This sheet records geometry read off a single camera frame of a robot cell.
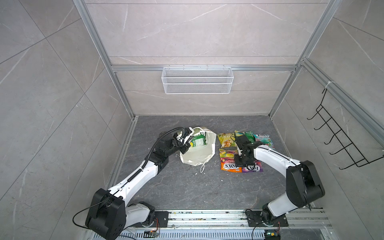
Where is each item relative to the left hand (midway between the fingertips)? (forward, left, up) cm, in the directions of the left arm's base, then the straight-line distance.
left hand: (191, 132), depth 78 cm
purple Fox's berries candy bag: (-12, -39, -21) cm, 46 cm away
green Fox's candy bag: (+13, -43, -24) cm, 51 cm away
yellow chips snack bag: (+8, -24, -20) cm, 32 cm away
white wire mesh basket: (+41, -6, +5) cm, 42 cm away
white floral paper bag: (-3, -4, -20) cm, 20 cm away
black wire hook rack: (-18, -69, +8) cm, 71 cm away
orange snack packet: (-3, -23, -22) cm, 32 cm away
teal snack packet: (+9, -52, -21) cm, 56 cm away
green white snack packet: (+9, -6, -21) cm, 23 cm away
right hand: (-8, -29, -21) cm, 37 cm away
